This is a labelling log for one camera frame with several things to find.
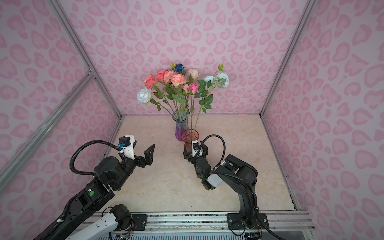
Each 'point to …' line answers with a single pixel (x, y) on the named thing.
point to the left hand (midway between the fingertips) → (144, 141)
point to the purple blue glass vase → (180, 117)
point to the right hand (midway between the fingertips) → (193, 141)
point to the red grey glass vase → (188, 136)
